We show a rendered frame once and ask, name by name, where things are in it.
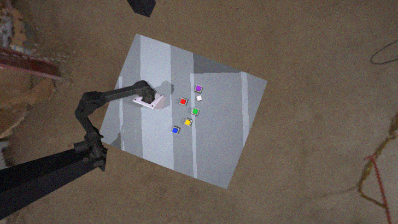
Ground yellow button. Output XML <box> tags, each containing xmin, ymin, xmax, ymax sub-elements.
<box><xmin>184</xmin><ymin>118</ymin><xmax>192</xmax><ymax>126</ymax></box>

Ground green button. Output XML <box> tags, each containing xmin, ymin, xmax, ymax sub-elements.
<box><xmin>191</xmin><ymin>107</ymin><xmax>199</xmax><ymax>115</ymax></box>

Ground blue button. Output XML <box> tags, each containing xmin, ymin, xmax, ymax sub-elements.
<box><xmin>171</xmin><ymin>126</ymin><xmax>180</xmax><ymax>134</ymax></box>

